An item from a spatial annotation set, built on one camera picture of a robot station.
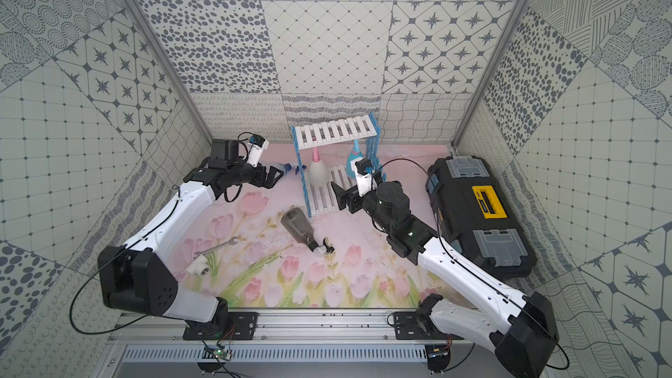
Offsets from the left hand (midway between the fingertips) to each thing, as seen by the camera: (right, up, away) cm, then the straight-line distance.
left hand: (266, 163), depth 84 cm
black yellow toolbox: (+66, -16, -6) cm, 68 cm away
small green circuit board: (-7, -53, -14) cm, 55 cm away
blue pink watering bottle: (+30, +4, +15) cm, 34 cm away
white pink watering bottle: (+16, -4, +14) cm, 22 cm away
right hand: (+27, -5, -12) cm, 30 cm away
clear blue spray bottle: (+1, -2, +25) cm, 25 cm away
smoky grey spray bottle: (+9, -22, +7) cm, 24 cm away
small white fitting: (-21, -34, -1) cm, 40 cm away
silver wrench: (-14, -28, +6) cm, 32 cm away
